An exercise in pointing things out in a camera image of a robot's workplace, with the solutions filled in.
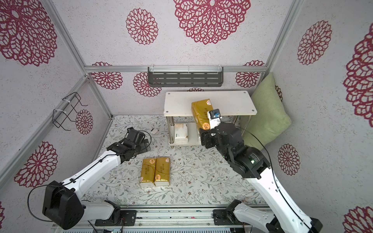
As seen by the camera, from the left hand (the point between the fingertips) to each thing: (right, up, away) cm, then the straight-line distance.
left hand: (141, 146), depth 85 cm
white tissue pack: (+23, +8, +10) cm, 27 cm away
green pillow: (+68, +16, -14) cm, 72 cm away
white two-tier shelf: (+22, +21, -9) cm, 31 cm away
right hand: (+36, +12, -23) cm, 44 cm away
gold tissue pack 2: (+13, -15, -2) cm, 20 cm away
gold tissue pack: (+5, -14, -2) cm, 15 cm away
